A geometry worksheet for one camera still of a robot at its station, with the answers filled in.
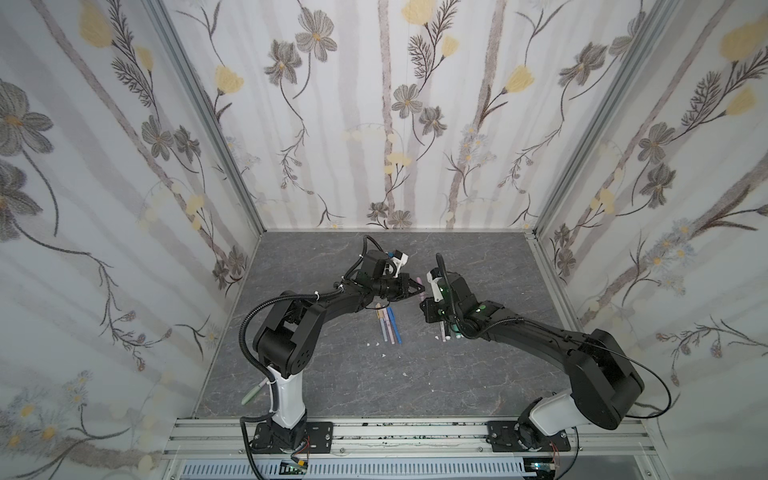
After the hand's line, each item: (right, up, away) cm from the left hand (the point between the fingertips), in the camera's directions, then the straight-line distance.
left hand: (420, 282), depth 87 cm
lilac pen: (-10, -12, +9) cm, 18 cm away
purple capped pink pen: (0, -3, -1) cm, 3 cm away
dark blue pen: (-7, -14, +7) cm, 17 cm away
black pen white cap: (+7, -15, +5) cm, 17 cm away
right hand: (-1, -4, -1) cm, 4 cm away
